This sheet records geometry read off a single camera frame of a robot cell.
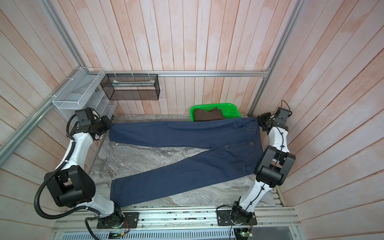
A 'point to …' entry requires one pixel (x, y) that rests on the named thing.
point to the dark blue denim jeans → (233, 146)
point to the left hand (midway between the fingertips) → (111, 122)
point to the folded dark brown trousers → (216, 114)
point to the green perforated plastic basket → (228, 110)
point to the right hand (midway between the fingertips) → (257, 114)
